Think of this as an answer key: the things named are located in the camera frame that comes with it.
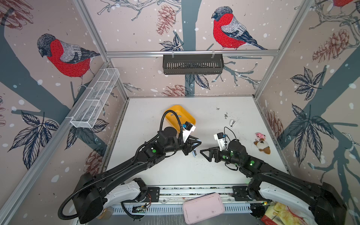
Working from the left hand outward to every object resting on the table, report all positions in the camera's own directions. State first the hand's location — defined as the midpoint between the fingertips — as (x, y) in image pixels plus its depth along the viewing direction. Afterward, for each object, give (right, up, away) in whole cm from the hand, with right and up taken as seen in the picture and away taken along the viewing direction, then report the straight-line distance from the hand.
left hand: (199, 142), depth 67 cm
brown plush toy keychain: (+44, -6, +23) cm, 50 cm away
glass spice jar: (-47, -37, +2) cm, 60 cm away
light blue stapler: (-2, -6, +3) cm, 7 cm away
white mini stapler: (+28, +6, +33) cm, 44 cm away
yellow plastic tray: (-16, +8, +39) cm, 43 cm away
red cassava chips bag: (+38, -34, -2) cm, 51 cm away
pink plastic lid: (+2, -33, 0) cm, 33 cm away
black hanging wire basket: (-1, +51, +37) cm, 62 cm away
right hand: (+3, -8, +8) cm, 11 cm away
